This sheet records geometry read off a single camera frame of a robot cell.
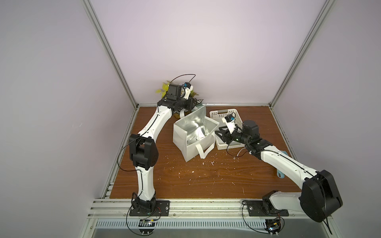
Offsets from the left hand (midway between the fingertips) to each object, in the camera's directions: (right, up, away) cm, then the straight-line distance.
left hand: (197, 100), depth 87 cm
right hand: (+12, -15, -8) cm, 21 cm away
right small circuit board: (+37, -63, -17) cm, 75 cm away
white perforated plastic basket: (+15, -9, +20) cm, 27 cm away
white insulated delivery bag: (-1, -19, +15) cm, 24 cm away
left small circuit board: (-25, -65, -15) cm, 71 cm away
